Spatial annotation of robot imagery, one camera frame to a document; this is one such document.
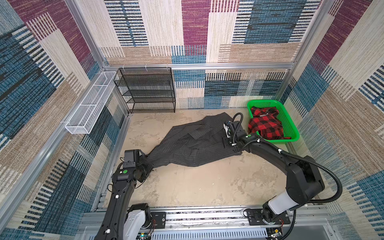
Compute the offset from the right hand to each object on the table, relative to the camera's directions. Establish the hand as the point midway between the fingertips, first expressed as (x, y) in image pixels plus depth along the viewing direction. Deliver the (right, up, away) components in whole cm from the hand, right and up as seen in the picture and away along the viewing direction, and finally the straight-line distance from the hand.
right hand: (227, 141), depth 90 cm
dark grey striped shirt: (-14, +1, +10) cm, 17 cm away
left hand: (-41, -10, -9) cm, 44 cm away
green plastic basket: (+43, +6, +10) cm, 45 cm away
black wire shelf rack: (-53, +35, +19) cm, 66 cm away
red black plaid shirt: (+27, +12, +10) cm, 31 cm away
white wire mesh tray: (-71, +13, -18) cm, 75 cm away
